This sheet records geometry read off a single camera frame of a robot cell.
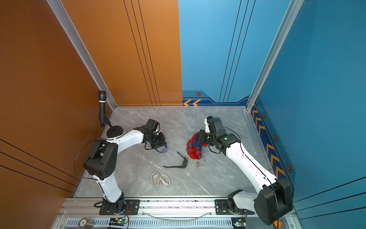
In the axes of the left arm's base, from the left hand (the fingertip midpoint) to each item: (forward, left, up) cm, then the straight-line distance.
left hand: (169, 140), depth 95 cm
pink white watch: (-25, 0, -2) cm, 25 cm away
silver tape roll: (-45, +34, +2) cm, 56 cm away
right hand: (-5, -18, +15) cm, 24 cm away
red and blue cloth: (-5, -17, +2) cm, 18 cm away
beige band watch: (-23, +6, -4) cm, 24 cm away
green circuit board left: (-44, +22, -5) cm, 50 cm away
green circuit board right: (-44, -39, -6) cm, 59 cm away
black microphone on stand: (+9, +41, -3) cm, 42 cm away
